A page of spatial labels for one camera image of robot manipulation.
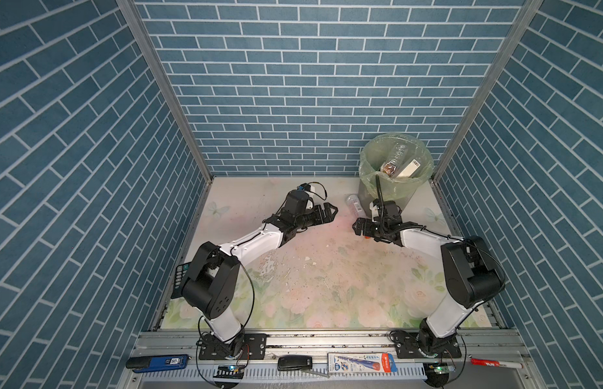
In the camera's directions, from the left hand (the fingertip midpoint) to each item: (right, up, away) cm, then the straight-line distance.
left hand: (330, 211), depth 86 cm
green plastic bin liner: (+29, +19, +7) cm, 35 cm away
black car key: (-11, -42, -18) cm, 47 cm away
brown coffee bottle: (+24, +17, +7) cm, 30 cm away
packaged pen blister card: (+8, -44, -16) cm, 47 cm away
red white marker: (+48, -44, -16) cm, 67 cm away
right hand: (+13, -6, +11) cm, 18 cm away
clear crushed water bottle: (+27, +22, +7) cm, 36 cm away
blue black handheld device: (-51, -42, -18) cm, 69 cm away
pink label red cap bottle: (+12, +2, +18) cm, 22 cm away
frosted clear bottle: (+31, +15, +4) cm, 35 cm away
